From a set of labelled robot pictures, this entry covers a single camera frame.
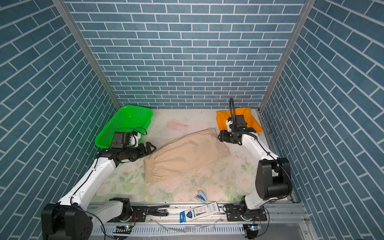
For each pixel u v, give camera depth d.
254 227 0.71
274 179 0.44
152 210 0.74
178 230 0.71
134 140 0.71
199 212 0.74
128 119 1.13
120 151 0.59
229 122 0.83
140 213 0.73
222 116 1.12
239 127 0.70
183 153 0.93
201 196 0.78
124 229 0.72
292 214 0.76
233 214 0.73
